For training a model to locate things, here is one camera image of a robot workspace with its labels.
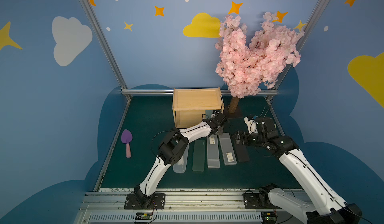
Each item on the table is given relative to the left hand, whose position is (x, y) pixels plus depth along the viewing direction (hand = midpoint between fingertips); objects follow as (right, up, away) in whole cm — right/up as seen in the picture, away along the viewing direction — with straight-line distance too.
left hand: (213, 125), depth 99 cm
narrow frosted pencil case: (+8, -14, -7) cm, 18 cm away
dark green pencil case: (-11, -19, -12) cm, 25 cm away
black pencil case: (+16, -16, -8) cm, 24 cm away
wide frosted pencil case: (-1, -16, -8) cm, 18 cm away
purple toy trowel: (-59, -8, 0) cm, 59 cm away
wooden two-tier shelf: (-16, +13, -11) cm, 23 cm away
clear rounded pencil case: (-21, -23, -15) cm, 35 cm away
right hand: (+11, -3, -22) cm, 25 cm away
